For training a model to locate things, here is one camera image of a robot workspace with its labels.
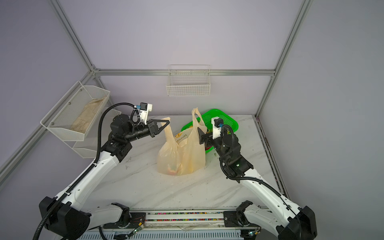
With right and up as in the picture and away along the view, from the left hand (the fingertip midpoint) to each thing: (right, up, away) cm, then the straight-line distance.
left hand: (168, 122), depth 66 cm
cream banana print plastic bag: (+5, -17, +15) cm, 23 cm away
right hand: (+17, -1, +3) cm, 17 cm away
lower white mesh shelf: (-43, -13, +9) cm, 46 cm away
